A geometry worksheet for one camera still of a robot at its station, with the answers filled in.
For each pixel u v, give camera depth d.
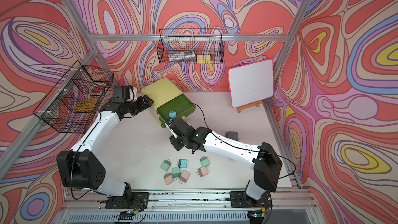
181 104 0.92
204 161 0.85
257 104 1.08
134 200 0.72
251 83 1.04
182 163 0.84
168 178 0.79
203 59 0.91
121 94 0.64
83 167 0.42
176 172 0.80
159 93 0.91
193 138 0.55
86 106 0.72
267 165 0.42
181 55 0.89
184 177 0.78
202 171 0.80
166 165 0.84
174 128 0.57
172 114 0.87
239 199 0.73
